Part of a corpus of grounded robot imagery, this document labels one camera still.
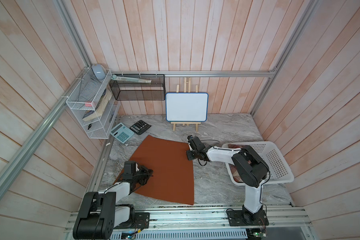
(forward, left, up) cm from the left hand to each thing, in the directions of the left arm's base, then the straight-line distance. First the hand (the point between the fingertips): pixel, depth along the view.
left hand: (153, 170), depth 90 cm
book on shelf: (+19, +28, +31) cm, 46 cm away
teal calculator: (+28, +26, +1) cm, 39 cm away
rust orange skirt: (-6, -11, +1) cm, 13 cm away
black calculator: (+34, +14, +1) cm, 36 cm away
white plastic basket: (-2, -74, +5) cm, 74 cm away
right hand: (+13, -22, -1) cm, 26 cm away
